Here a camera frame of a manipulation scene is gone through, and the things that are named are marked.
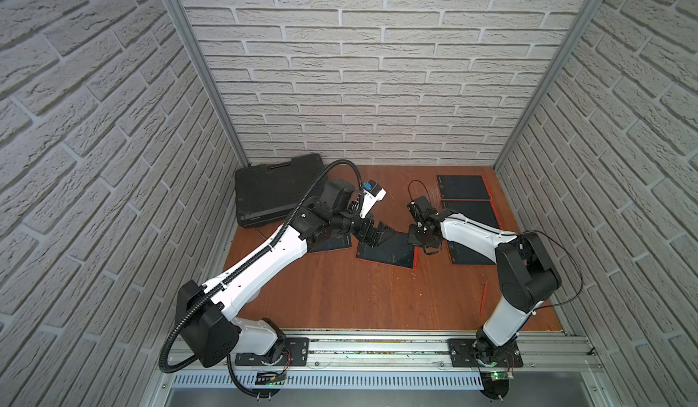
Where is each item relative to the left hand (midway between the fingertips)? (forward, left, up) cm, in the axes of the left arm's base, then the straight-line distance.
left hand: (387, 221), depth 71 cm
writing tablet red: (+5, -6, -27) cm, 28 cm away
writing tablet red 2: (+8, +17, -26) cm, 32 cm away
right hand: (+7, -14, -23) cm, 28 cm away
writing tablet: (+34, -42, -25) cm, 60 cm away
